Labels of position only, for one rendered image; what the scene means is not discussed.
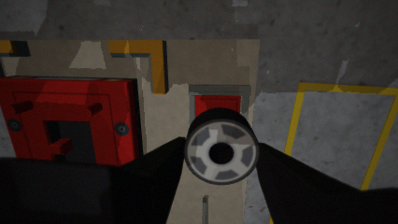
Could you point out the black rubber tyre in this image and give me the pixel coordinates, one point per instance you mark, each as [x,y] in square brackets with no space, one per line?
[221,125]

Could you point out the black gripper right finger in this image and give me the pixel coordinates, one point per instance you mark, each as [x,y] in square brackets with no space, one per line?
[296,193]

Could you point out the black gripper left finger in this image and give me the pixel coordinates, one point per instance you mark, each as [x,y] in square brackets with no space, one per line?
[138,192]

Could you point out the yellow tape outline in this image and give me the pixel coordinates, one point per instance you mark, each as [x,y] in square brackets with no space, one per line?
[346,88]

